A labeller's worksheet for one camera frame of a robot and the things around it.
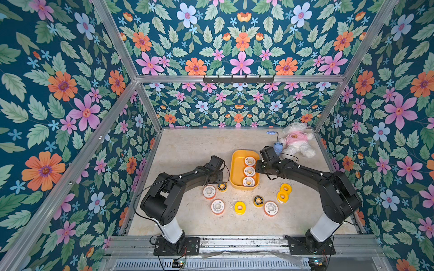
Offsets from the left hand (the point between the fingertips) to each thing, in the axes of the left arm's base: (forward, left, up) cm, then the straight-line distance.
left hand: (219, 176), depth 95 cm
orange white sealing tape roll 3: (-5, -16, +1) cm, 17 cm away
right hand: (+2, -22, +5) cm, 22 cm away
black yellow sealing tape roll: (-7, -1, 0) cm, 7 cm away
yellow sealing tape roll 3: (-15, -33, -1) cm, 36 cm away
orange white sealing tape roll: (+8, -19, +1) cm, 21 cm away
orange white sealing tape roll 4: (-9, +6, 0) cm, 11 cm away
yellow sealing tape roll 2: (-10, -36, 0) cm, 38 cm away
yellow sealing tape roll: (-19, -10, 0) cm, 21 cm away
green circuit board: (-39, +20, -3) cm, 44 cm away
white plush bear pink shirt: (+18, -49, +7) cm, 53 cm away
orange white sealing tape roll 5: (-17, +2, -1) cm, 17 cm away
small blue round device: (+13, -30, +19) cm, 38 cm away
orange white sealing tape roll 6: (-20, -25, -1) cm, 32 cm away
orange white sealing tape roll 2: (+1, -17, +1) cm, 17 cm away
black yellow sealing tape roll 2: (-16, -20, -1) cm, 26 cm away
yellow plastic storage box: (0, -13, 0) cm, 13 cm away
